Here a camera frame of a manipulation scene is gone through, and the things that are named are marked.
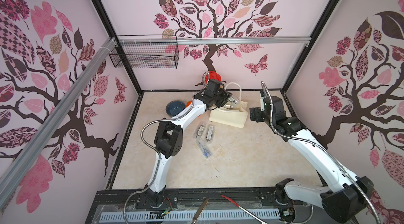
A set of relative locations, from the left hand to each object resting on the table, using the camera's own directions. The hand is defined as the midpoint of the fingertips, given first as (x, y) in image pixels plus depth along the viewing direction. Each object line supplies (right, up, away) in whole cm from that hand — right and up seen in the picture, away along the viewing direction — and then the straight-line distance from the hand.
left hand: (231, 97), depth 89 cm
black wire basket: (-51, +29, +5) cm, 59 cm away
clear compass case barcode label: (-12, -22, +5) cm, 26 cm away
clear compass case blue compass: (-15, -31, -1) cm, 35 cm away
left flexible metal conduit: (-33, -21, -34) cm, 52 cm away
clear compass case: (-19, -20, +8) cm, 29 cm away
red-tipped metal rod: (0, -51, -18) cm, 54 cm away
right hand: (+13, -5, -12) cm, 18 cm away
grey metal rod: (-18, -54, -18) cm, 60 cm away
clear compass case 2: (+2, -2, 0) cm, 3 cm away
